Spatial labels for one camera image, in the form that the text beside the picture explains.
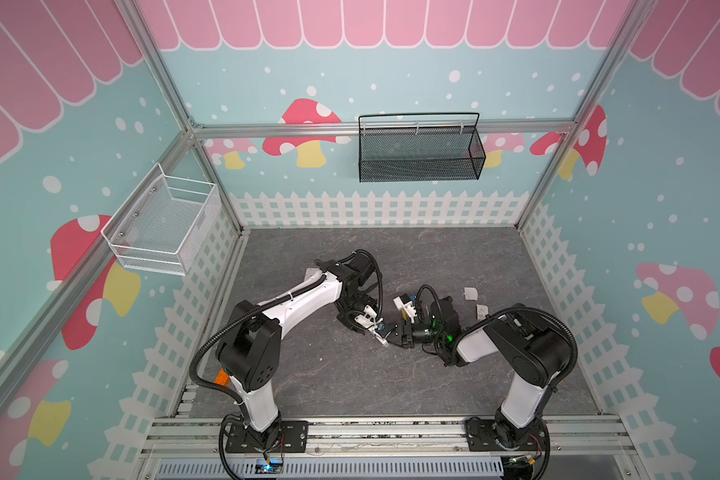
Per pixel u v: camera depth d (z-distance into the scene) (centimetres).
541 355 48
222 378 50
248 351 47
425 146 98
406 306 83
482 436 74
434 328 76
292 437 74
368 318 72
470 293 101
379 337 73
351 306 73
